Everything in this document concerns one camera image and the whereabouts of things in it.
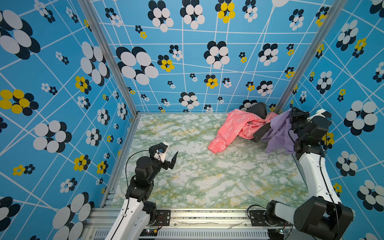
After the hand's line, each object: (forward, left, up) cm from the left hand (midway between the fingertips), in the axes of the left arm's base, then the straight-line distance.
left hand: (168, 147), depth 75 cm
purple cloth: (+7, -60, -1) cm, 60 cm away
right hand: (+13, -61, +17) cm, 64 cm away
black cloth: (+44, -63, -14) cm, 78 cm away
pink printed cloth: (+25, -43, -10) cm, 51 cm away
